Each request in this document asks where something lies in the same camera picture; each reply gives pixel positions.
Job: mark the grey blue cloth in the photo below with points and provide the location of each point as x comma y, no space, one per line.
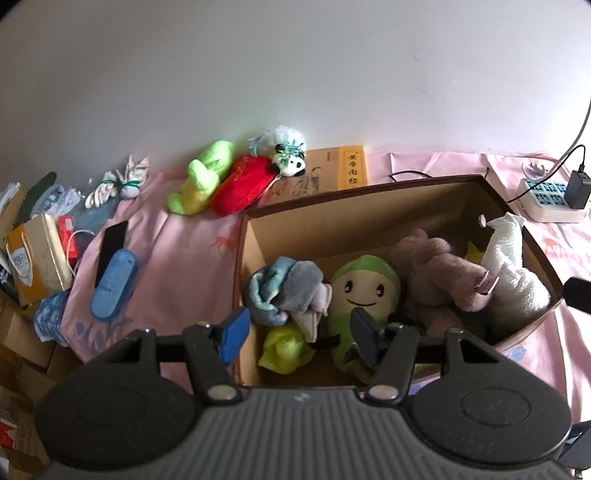
97,217

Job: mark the kraft paper bag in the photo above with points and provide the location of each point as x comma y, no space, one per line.
39,258

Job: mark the dark green insole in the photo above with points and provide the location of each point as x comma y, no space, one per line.
37,191

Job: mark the brown teddy bear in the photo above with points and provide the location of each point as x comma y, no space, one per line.
438,277

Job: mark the white sock bundle green tie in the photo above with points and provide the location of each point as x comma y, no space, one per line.
131,180

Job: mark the red packet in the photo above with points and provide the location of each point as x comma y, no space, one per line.
66,228

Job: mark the black charger adapter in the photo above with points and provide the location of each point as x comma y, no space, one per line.
579,189

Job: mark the pile of papers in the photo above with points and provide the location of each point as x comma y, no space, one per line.
9,194

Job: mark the blue patterned cloth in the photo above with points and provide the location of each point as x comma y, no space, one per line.
51,314

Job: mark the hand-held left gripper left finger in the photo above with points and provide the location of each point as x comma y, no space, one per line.
235,334

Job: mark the stack of cardboard boxes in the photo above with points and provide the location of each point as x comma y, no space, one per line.
23,350

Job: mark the blue glasses case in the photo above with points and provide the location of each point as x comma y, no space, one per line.
113,286

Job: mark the yellow and brown book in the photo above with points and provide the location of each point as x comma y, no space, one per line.
341,168

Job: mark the lime green cloth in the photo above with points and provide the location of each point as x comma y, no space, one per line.
284,346

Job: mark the small yellow soft toy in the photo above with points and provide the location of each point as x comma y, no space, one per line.
473,253

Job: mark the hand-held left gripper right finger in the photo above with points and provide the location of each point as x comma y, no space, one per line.
364,337

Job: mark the green smiling plush toy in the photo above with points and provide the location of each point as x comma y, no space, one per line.
364,290

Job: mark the lime green plush toy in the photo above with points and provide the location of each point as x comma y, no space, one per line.
203,177

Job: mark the white power strip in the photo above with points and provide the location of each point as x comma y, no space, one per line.
549,194

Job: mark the brown cardboard box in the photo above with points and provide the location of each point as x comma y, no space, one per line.
286,240

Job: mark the flat black phone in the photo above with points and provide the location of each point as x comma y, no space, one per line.
113,240

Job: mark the white panda plush toy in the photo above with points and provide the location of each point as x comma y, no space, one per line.
286,147

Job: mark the white glove bundle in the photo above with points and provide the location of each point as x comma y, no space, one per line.
101,191

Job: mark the clear plastic bag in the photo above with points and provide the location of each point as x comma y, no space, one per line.
62,198

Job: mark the grey and teal cloth bundle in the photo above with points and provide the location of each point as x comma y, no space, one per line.
286,286

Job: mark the black cup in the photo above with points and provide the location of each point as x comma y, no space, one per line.
5,281

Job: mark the white towel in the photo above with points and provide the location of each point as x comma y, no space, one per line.
512,272

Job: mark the red plush toy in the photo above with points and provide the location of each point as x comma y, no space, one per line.
240,184

